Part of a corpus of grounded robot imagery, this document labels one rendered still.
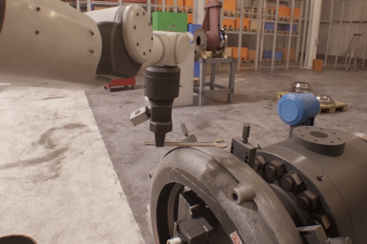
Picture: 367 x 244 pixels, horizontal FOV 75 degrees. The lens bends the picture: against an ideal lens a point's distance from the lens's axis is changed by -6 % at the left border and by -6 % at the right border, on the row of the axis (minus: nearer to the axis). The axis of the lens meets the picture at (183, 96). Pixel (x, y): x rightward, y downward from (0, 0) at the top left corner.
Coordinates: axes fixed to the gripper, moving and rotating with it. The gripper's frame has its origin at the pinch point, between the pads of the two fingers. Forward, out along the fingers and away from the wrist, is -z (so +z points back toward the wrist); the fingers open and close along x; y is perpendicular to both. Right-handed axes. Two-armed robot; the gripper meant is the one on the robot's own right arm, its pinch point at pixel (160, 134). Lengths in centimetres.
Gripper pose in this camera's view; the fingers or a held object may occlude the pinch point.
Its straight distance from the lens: 67.3
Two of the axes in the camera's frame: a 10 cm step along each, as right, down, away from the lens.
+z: 0.6, -9.5, -3.0
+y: 9.9, 0.2, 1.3
